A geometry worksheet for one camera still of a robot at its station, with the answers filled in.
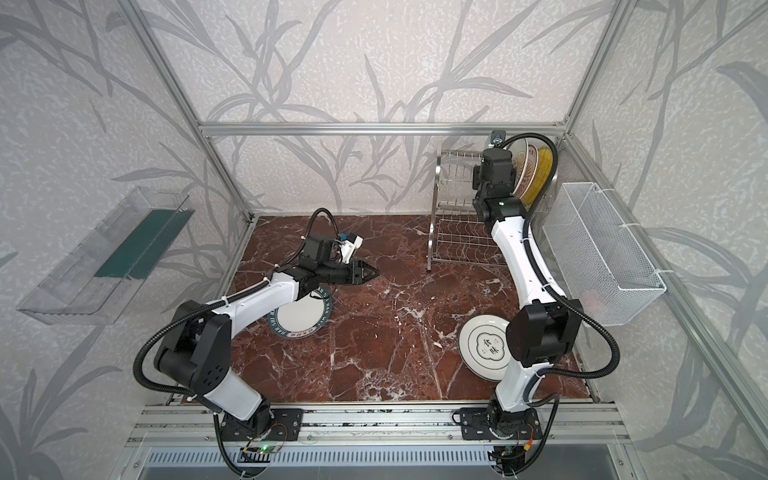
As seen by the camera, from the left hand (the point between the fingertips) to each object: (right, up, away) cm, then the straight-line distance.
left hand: (379, 266), depth 84 cm
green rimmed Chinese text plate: (-23, -16, +5) cm, 28 cm away
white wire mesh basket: (+49, 0, -22) cm, 54 cm away
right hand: (+33, +30, -5) cm, 45 cm away
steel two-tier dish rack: (+27, +9, +23) cm, 37 cm away
